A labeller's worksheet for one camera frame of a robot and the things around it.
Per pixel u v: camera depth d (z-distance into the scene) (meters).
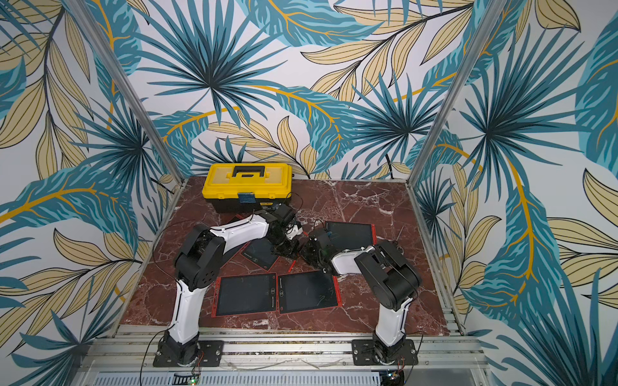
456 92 0.86
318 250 0.75
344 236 1.04
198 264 0.54
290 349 0.75
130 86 0.86
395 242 0.98
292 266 0.92
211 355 0.74
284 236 0.84
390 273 0.50
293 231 0.86
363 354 0.73
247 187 0.97
